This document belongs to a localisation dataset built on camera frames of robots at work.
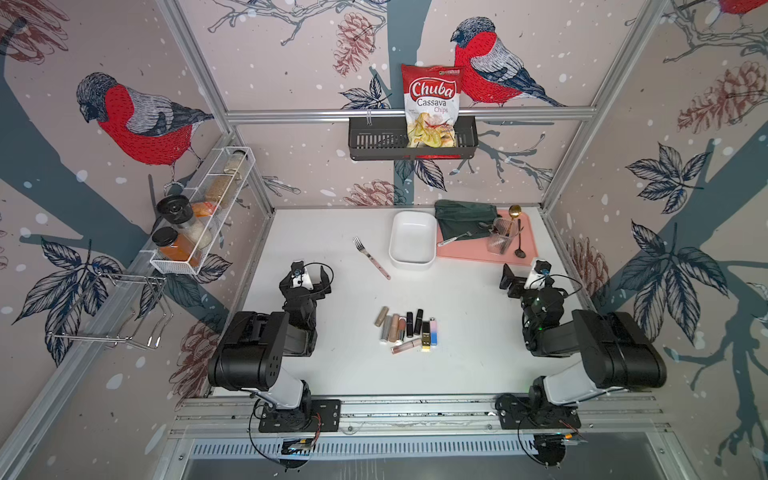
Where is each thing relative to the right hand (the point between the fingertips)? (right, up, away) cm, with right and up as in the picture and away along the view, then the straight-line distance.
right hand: (519, 264), depth 90 cm
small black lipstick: (-34, -18, -2) cm, 39 cm away
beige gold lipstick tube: (-43, -16, 0) cm, 46 cm away
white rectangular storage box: (-32, +7, +17) cm, 37 cm away
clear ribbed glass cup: (-2, +8, +13) cm, 15 cm away
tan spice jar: (-87, +22, -12) cm, 90 cm away
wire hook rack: (-92, -4, -34) cm, 98 cm away
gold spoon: (+3, +17, +11) cm, 20 cm away
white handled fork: (-16, +7, +20) cm, 27 cm away
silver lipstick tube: (-41, -19, -3) cm, 46 cm away
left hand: (-65, 0, 0) cm, 65 cm away
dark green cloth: (-14, +15, +23) cm, 31 cm away
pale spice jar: (-86, +30, -4) cm, 91 cm away
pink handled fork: (-51, +4, +17) cm, 54 cm away
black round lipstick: (-32, -17, -2) cm, 36 cm away
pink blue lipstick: (-27, -21, -4) cm, 35 cm away
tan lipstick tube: (-39, -19, -3) cm, 43 cm away
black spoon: (+7, +2, +16) cm, 18 cm away
